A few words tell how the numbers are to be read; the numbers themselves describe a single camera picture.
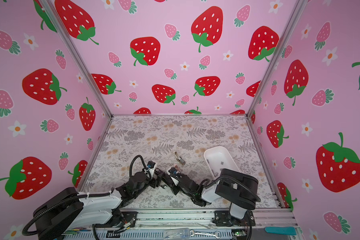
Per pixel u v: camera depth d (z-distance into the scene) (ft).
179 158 3.12
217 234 2.31
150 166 2.40
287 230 2.33
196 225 2.40
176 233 2.27
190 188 2.06
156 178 2.52
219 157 3.12
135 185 2.10
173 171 2.36
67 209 1.39
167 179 2.72
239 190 1.52
